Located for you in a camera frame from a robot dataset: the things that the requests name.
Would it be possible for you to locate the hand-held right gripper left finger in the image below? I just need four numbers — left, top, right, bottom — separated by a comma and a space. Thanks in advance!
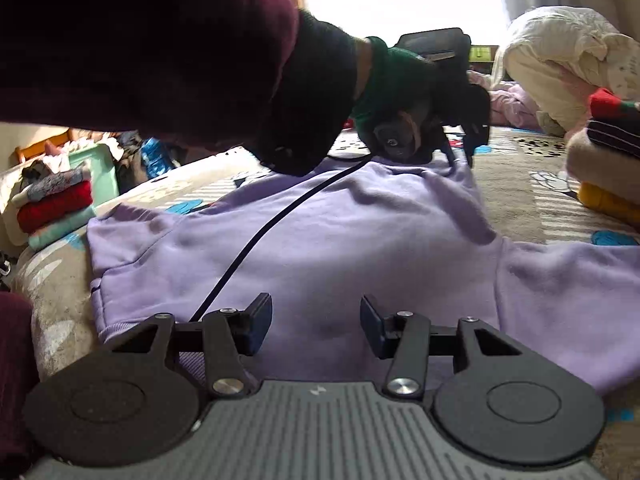
105, 292, 273, 398

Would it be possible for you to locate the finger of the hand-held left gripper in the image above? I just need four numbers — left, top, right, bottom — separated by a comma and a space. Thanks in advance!
432, 127, 459, 173
462, 122, 491, 169

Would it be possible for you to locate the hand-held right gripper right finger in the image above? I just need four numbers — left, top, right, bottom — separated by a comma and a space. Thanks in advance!
360, 295, 528, 401

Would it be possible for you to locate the purple hoodie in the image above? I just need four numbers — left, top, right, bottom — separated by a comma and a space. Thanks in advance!
86, 152, 640, 396

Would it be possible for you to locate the person's left forearm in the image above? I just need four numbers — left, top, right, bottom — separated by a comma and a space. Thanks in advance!
0, 0, 363, 178

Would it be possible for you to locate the pile of dark clothes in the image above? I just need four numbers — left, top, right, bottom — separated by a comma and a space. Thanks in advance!
115, 130, 151, 181

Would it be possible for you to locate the person's left hand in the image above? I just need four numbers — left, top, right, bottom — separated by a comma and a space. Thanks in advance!
350, 36, 438, 133

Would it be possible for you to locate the pink quilt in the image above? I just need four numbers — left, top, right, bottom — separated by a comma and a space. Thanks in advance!
467, 71, 543, 128

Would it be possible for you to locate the colourful alphabet poster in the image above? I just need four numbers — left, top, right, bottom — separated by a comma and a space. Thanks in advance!
469, 44, 501, 65

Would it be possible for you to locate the cream quilt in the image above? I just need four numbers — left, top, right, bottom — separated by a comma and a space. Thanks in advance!
501, 6, 640, 137

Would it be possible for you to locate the beige folded garment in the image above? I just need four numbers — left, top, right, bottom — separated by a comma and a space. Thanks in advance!
565, 129, 640, 203

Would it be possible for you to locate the yellow folded garment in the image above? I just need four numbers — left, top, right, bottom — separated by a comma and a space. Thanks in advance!
577, 182, 640, 228

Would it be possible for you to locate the red green folded sweater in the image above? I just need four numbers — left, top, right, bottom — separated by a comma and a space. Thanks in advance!
589, 88, 640, 122

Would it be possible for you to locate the black striped folded garment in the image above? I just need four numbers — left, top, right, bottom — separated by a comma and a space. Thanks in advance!
586, 117, 640, 156

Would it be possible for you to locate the blue plastic bag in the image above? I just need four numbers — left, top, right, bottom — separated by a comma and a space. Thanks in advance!
141, 137, 176, 177

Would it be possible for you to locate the teal folded garment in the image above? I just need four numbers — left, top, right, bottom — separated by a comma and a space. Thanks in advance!
27, 205, 98, 251

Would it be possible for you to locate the mint green plastic bin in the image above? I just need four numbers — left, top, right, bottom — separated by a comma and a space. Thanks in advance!
67, 143, 122, 198

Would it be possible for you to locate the red folded garment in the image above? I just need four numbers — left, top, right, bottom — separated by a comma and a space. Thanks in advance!
17, 180, 96, 233

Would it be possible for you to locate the person's left leg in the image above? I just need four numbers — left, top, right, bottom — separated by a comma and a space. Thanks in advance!
0, 292, 41, 466

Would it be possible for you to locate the grey patterned folded garment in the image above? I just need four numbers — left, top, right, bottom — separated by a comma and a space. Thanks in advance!
11, 165, 93, 206

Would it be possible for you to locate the black cable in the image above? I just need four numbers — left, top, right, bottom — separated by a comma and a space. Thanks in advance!
187, 152, 373, 323

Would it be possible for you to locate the wooden furniture frame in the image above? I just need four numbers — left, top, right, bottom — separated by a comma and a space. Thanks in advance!
14, 127, 73, 163

